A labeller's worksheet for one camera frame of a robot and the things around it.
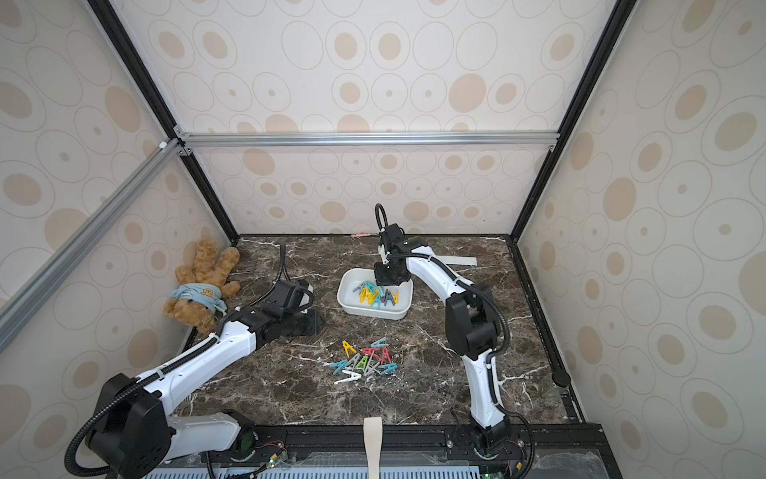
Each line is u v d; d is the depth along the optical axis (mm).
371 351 889
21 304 515
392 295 1003
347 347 897
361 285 1031
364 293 1011
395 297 1001
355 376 847
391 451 730
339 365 863
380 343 907
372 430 766
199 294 919
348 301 991
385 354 879
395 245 727
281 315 638
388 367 857
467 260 1131
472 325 550
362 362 872
